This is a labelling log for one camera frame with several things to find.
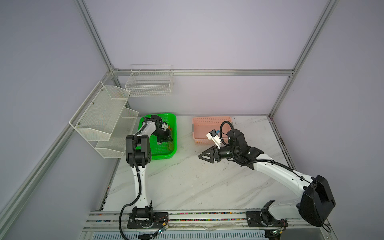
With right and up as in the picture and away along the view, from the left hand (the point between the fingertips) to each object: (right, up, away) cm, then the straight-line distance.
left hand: (171, 140), depth 103 cm
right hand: (+20, -5, -32) cm, 38 cm away
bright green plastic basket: (-3, -7, -4) cm, 8 cm away
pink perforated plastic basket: (+22, +10, +12) cm, 27 cm away
